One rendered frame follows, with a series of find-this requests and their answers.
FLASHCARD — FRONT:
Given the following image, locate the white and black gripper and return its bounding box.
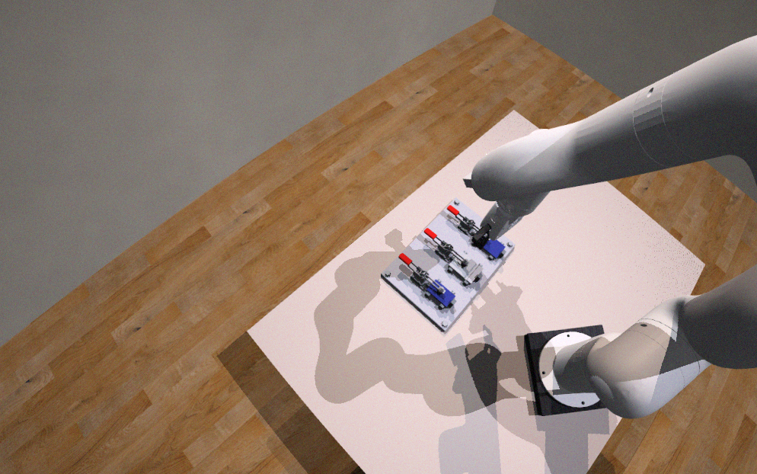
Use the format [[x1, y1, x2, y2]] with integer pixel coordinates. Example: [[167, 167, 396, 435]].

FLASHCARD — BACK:
[[472, 200, 523, 250]]

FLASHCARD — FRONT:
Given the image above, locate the grey toggle clamp with red handle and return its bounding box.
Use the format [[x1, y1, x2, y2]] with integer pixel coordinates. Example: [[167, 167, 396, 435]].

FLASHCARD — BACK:
[[447, 205, 480, 235]]

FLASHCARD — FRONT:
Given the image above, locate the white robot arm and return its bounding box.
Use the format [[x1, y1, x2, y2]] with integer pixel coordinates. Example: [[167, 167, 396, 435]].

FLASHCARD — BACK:
[[463, 35, 757, 419]]

